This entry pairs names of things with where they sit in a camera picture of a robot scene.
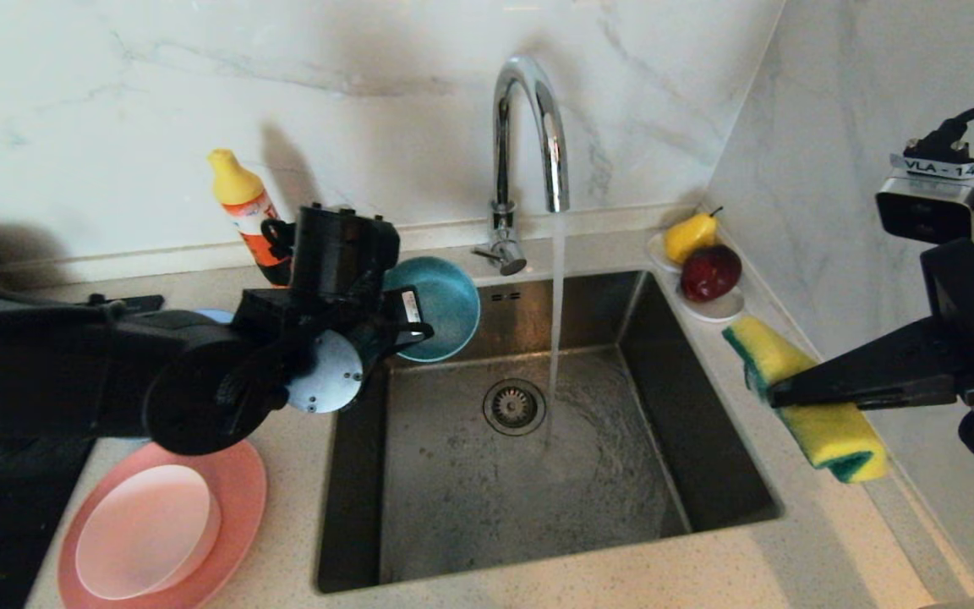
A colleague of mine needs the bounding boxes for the teal bowl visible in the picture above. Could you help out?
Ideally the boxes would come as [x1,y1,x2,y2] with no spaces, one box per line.
[381,256,482,364]

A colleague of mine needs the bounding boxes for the yellow green sponge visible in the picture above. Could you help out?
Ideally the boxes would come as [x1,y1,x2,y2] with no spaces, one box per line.
[722,315,888,484]

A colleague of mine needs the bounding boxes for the orange detergent bottle yellow cap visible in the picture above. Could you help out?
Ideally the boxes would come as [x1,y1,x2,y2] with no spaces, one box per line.
[207,149,295,287]

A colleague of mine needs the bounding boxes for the stainless steel sink basin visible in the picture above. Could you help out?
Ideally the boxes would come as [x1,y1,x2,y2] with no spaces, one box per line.
[315,271,784,593]

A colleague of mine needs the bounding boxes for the round metal drain strainer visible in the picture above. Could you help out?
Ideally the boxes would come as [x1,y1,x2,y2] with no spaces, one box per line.
[483,379,547,437]

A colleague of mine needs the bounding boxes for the chrome gooseneck faucet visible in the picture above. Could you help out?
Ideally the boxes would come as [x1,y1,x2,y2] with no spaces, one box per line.
[470,56,571,277]

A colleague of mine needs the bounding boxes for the small white dish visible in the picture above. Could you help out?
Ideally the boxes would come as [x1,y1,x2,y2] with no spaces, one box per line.
[646,233,745,324]

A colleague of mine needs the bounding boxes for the dark red apple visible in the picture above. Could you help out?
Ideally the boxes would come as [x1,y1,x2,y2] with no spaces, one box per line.
[680,245,743,304]

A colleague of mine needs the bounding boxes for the pink plate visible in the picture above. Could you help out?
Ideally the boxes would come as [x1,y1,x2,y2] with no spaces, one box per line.
[57,438,268,609]

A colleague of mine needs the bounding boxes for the yellow pear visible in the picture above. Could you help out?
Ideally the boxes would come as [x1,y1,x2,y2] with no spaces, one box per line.
[664,208,721,266]

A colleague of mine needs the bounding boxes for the pale pink bowl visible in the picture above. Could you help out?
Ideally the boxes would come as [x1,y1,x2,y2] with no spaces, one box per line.
[74,464,222,601]

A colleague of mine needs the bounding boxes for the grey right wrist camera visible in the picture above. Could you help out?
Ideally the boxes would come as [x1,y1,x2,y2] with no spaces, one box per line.
[876,155,974,246]

